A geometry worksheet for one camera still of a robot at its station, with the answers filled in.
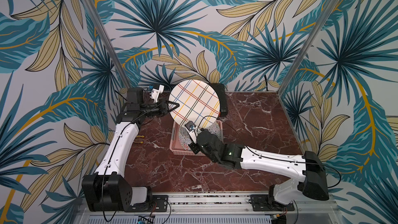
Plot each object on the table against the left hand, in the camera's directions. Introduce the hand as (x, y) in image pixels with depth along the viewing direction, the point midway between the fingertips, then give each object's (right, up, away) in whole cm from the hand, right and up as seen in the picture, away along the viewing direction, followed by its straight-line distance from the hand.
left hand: (178, 107), depth 70 cm
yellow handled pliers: (-28, -18, +25) cm, 41 cm away
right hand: (+5, -11, +1) cm, 12 cm away
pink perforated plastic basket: (-4, -23, +21) cm, 31 cm away
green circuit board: (-17, -52, +1) cm, 55 cm away
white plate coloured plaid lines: (+9, +3, +4) cm, 10 cm away
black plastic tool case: (+24, +13, +40) cm, 49 cm away
